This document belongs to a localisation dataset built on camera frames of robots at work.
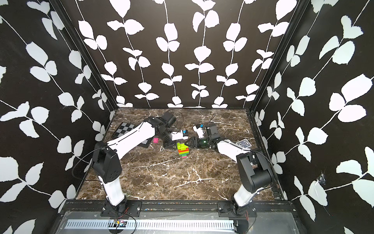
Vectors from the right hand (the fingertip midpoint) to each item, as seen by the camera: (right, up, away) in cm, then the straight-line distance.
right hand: (187, 142), depth 87 cm
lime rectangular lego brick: (-3, -7, +2) cm, 8 cm away
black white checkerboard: (-46, +8, +18) cm, 50 cm away
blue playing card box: (+39, -3, +12) cm, 41 cm away
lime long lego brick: (0, -2, -3) cm, 4 cm away
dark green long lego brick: (-2, -9, +4) cm, 10 cm away
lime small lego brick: (-3, -2, -3) cm, 5 cm away
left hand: (-6, 0, -2) cm, 7 cm away
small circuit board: (-34, -38, -16) cm, 53 cm away
